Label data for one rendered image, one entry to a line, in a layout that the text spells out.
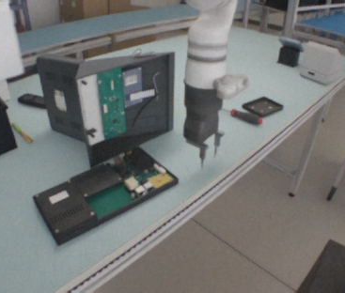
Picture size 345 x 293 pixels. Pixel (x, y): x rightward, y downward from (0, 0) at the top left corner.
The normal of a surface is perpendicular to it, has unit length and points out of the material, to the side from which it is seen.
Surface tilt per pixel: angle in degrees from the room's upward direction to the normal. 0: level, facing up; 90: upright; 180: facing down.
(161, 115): 90
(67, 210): 0
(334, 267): 0
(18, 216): 0
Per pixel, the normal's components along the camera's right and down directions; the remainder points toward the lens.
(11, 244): 0.01, -0.82
